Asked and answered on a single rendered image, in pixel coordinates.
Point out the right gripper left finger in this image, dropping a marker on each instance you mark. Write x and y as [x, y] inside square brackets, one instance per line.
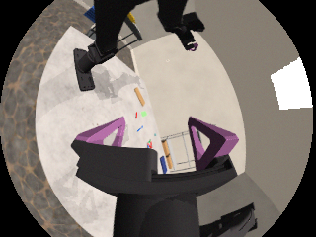
[98, 134]

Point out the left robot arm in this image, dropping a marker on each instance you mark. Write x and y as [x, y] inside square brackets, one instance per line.
[108, 23]

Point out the blue flat rectangular block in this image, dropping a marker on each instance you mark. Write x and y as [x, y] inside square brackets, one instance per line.
[162, 163]

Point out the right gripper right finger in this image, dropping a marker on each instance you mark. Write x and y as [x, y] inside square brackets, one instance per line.
[221, 142]

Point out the orange flat rectangular block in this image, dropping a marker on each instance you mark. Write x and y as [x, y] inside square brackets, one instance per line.
[139, 96]

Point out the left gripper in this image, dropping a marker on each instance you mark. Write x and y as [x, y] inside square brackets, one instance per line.
[185, 42]

